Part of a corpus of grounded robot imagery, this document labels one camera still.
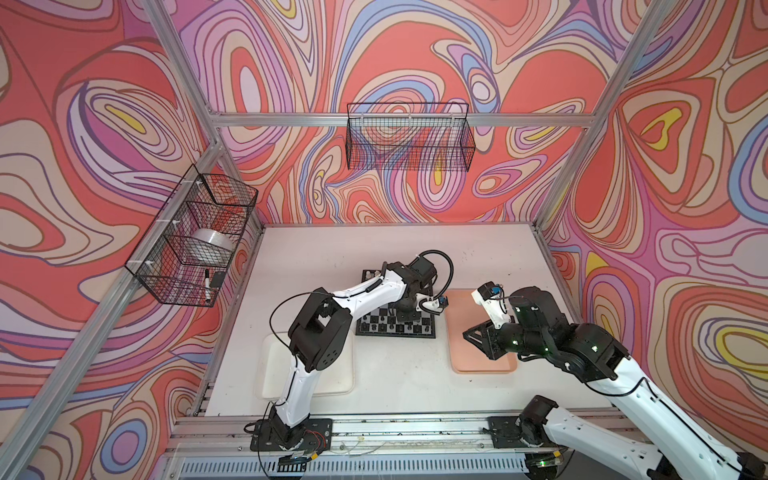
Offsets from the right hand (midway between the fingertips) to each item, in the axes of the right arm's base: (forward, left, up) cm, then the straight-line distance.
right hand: (471, 342), depth 67 cm
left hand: (+18, +11, -16) cm, 27 cm away
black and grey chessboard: (+15, +20, -18) cm, 31 cm away
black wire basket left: (+22, +70, +10) cm, 74 cm away
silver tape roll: (+24, +61, +12) cm, 67 cm away
